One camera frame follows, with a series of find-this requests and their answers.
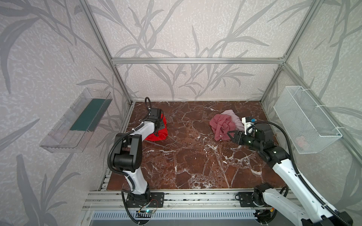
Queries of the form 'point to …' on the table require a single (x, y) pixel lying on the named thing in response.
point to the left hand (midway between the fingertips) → (160, 120)
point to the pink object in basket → (300, 141)
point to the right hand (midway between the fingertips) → (231, 128)
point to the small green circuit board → (147, 211)
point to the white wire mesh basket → (308, 129)
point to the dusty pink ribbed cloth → (221, 125)
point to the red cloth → (160, 135)
